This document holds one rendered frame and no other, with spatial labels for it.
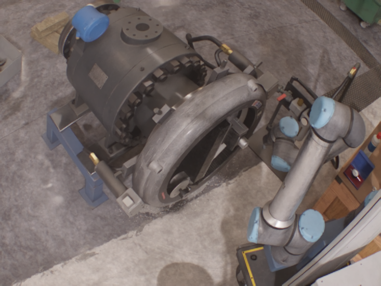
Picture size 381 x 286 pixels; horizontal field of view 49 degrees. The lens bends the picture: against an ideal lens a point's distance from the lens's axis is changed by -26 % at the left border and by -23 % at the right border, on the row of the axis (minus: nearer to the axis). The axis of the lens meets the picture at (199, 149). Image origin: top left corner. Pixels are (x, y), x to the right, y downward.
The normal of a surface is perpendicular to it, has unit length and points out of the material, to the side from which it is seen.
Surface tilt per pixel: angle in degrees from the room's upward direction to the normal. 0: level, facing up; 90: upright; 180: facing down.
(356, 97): 0
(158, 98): 37
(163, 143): 53
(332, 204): 90
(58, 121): 0
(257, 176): 0
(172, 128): 42
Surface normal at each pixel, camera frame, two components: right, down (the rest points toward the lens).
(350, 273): 0.25, -0.57
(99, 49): -0.29, -0.11
